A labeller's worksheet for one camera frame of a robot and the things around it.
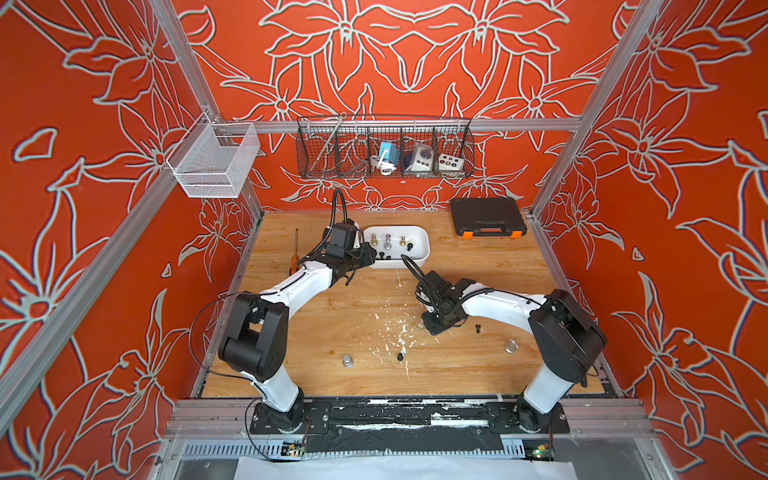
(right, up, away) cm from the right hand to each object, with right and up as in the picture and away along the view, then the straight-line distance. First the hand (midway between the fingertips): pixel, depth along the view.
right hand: (425, 328), depth 88 cm
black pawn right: (+16, 0, -1) cm, 16 cm away
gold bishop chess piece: (-16, +26, +21) cm, 37 cm away
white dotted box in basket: (+8, +52, +6) cm, 53 cm away
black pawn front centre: (-8, -7, -6) cm, 12 cm away
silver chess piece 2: (-23, -7, -8) cm, 25 cm away
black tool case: (+28, +35, +26) cm, 52 cm away
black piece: (-3, +25, +19) cm, 31 cm away
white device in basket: (0, +52, +2) cm, 52 cm away
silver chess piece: (-11, +25, +20) cm, 34 cm away
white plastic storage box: (-10, +26, +19) cm, 34 cm away
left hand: (-15, +24, +2) cm, 28 cm away
